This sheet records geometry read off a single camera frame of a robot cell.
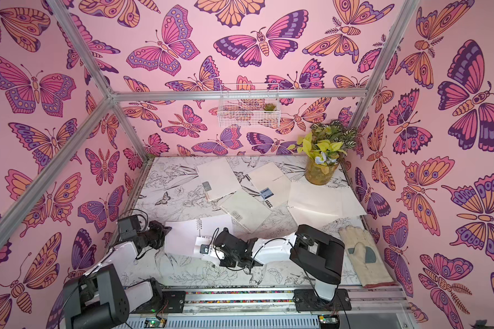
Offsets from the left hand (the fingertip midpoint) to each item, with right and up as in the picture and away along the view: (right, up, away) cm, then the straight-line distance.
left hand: (172, 223), depth 90 cm
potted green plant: (+66, +33, 0) cm, 74 cm away
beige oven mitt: (+81, -14, -9) cm, 83 cm away
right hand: (+21, -9, -4) cm, 24 cm away
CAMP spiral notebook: (+46, +17, +20) cm, 53 cm away
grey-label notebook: (+33, +4, +7) cm, 34 cm away
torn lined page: (+64, +7, +10) cm, 65 cm away
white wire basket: (+34, +54, +6) cm, 64 cm away
